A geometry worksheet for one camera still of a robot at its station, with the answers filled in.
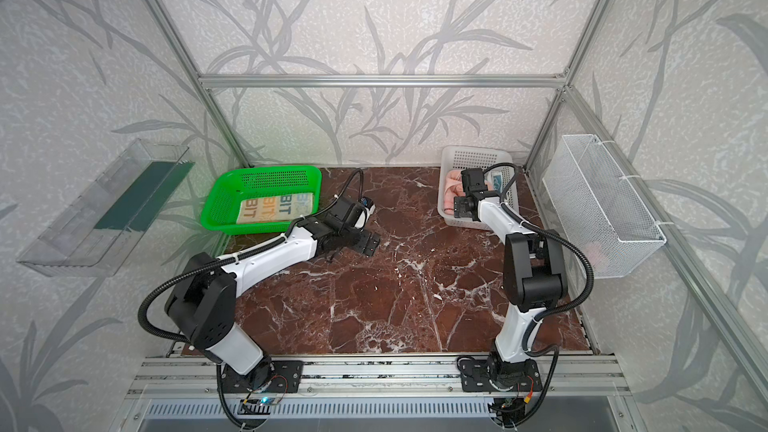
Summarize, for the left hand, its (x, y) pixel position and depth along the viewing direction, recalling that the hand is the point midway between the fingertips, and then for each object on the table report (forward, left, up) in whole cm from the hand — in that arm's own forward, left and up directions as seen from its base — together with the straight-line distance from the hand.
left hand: (371, 227), depth 89 cm
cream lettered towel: (+13, +36, -10) cm, 40 cm away
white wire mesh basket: (-11, -52, +25) cm, 58 cm away
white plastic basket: (+36, -37, -5) cm, 52 cm away
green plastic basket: (+14, +55, -9) cm, 58 cm away
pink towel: (+21, -28, -7) cm, 36 cm away
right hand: (+13, -35, -1) cm, 37 cm away
